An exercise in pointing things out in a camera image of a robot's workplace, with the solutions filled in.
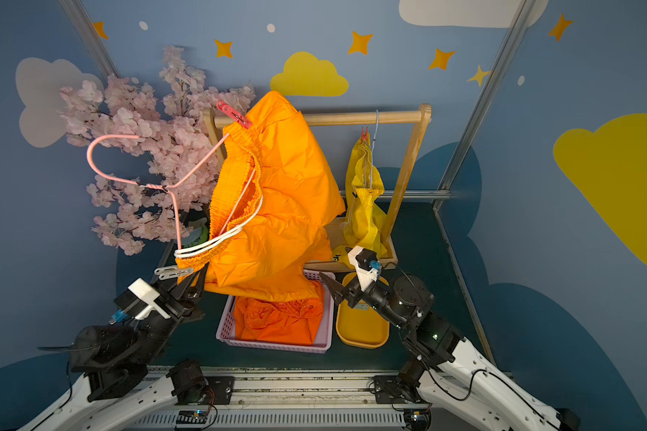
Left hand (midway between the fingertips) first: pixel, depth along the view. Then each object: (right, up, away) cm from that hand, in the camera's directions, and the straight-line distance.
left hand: (201, 256), depth 50 cm
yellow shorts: (+34, +6, +21) cm, 40 cm away
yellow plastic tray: (+36, -27, +37) cm, 58 cm away
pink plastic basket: (+17, -12, +30) cm, 37 cm away
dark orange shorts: (+12, -24, +32) cm, 42 cm away
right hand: (+28, -1, +12) cm, 30 cm away
